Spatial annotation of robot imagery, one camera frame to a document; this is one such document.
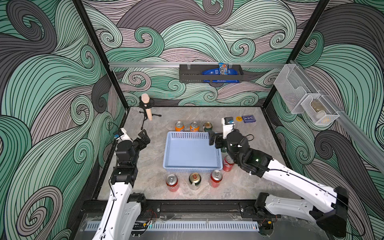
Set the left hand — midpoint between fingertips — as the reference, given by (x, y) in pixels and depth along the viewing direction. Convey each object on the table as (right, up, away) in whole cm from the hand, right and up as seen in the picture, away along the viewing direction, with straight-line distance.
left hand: (138, 132), depth 75 cm
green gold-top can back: (+39, +2, +20) cm, 44 cm away
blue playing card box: (+72, +7, +35) cm, 80 cm away
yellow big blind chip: (+65, +7, +38) cm, 76 cm away
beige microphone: (0, +19, +13) cm, 22 cm away
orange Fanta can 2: (+30, +2, +20) cm, 36 cm away
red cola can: (+18, -25, -3) cm, 31 cm away
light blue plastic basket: (+27, -14, +18) cm, 35 cm away
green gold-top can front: (+29, -23, -2) cm, 37 cm away
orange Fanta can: (+20, +2, +20) cm, 29 cm away
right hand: (+41, +2, -4) cm, 41 cm away
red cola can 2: (+40, -23, -1) cm, 46 cm away
